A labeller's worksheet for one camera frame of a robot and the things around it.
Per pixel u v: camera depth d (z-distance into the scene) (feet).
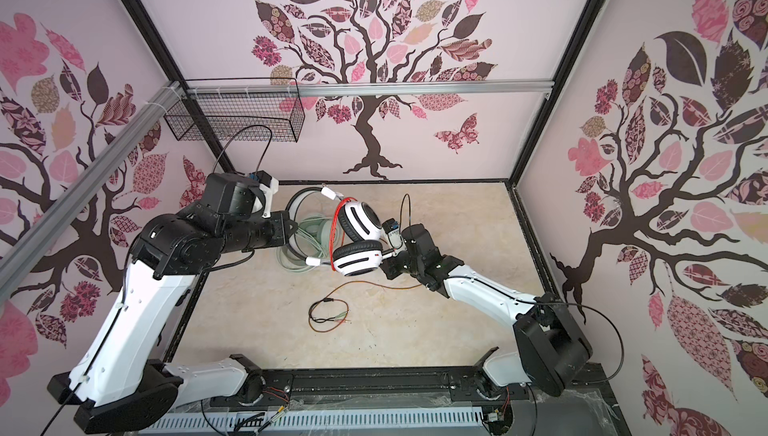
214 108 3.10
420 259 2.08
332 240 1.83
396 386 2.49
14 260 1.62
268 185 1.81
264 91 2.94
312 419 2.29
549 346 1.38
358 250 1.72
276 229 1.74
